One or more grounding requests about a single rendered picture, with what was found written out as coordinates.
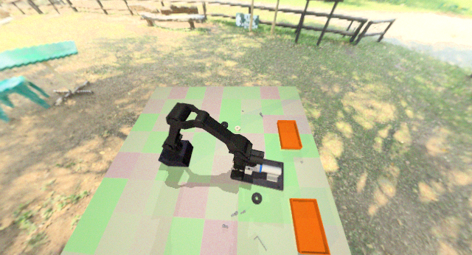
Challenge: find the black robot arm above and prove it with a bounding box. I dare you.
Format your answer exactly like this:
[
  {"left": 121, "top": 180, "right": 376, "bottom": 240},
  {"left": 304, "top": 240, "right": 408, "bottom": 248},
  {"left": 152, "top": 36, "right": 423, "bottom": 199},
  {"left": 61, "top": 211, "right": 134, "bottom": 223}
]
[{"left": 162, "top": 102, "right": 265, "bottom": 167}]

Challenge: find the orange rectangular tray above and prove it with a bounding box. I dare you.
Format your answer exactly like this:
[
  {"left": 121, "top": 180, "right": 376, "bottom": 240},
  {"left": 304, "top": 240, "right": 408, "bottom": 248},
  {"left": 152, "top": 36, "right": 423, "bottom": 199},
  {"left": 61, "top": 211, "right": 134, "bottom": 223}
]
[
  {"left": 289, "top": 198, "right": 330, "bottom": 255},
  {"left": 277, "top": 120, "right": 302, "bottom": 150}
]

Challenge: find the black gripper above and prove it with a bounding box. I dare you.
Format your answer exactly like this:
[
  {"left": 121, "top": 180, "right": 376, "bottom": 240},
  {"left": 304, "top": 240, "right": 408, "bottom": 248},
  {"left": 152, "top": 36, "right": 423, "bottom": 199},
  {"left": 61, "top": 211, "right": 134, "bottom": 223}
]
[{"left": 230, "top": 157, "right": 246, "bottom": 181}]

